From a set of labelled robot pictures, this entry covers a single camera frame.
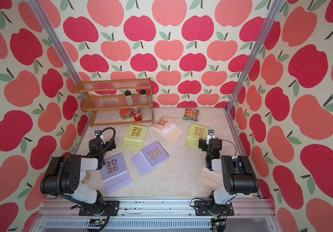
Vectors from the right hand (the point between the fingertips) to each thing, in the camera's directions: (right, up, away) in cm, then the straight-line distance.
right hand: (211, 141), depth 94 cm
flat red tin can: (-62, +19, +19) cm, 68 cm away
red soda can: (-51, +18, +12) cm, 56 cm away
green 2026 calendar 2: (-9, +4, +11) cm, 14 cm away
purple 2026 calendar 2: (-61, -19, -9) cm, 64 cm away
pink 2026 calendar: (-3, -22, -9) cm, 24 cm away
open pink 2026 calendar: (-29, +7, +13) cm, 33 cm away
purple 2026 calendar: (-41, -10, -1) cm, 42 cm away
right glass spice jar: (-46, +33, +4) cm, 57 cm away
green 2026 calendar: (-53, +2, +9) cm, 54 cm away
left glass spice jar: (-56, +29, +4) cm, 63 cm away
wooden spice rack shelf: (-70, +29, +24) cm, 80 cm away
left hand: (-70, 0, +1) cm, 70 cm away
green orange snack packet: (-10, +19, +20) cm, 29 cm away
